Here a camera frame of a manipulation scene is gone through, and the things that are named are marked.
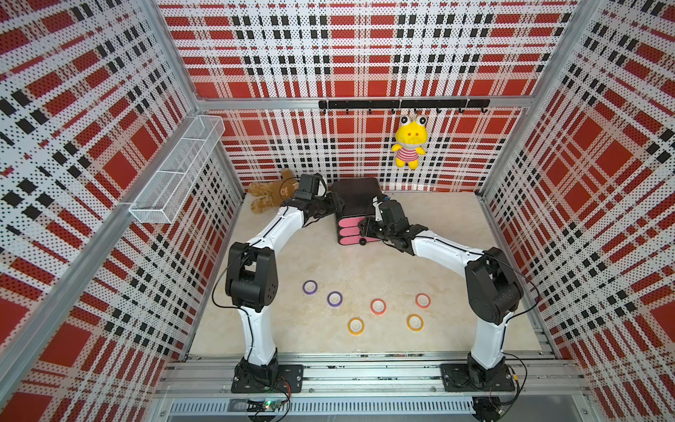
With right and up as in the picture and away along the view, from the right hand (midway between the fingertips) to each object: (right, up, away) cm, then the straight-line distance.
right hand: (363, 223), depth 92 cm
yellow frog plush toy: (+17, +31, -1) cm, 35 cm away
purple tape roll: (-19, -23, +1) cm, 30 cm away
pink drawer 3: (-6, -7, +7) cm, 11 cm away
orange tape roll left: (-3, -33, -8) cm, 34 cm away
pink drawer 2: (-6, -3, +2) cm, 7 cm away
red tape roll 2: (+20, -26, -3) cm, 33 cm away
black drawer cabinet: (-4, +8, 0) cm, 9 cm away
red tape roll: (+5, -28, -4) cm, 29 cm away
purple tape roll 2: (-10, -26, -3) cm, 28 cm away
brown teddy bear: (-39, +13, +23) cm, 47 cm away
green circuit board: (-28, -48, -22) cm, 60 cm away
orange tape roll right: (+17, -32, -8) cm, 37 cm away
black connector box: (+32, -49, -23) cm, 63 cm away
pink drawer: (-4, +1, -1) cm, 4 cm away
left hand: (-7, +7, +2) cm, 10 cm away
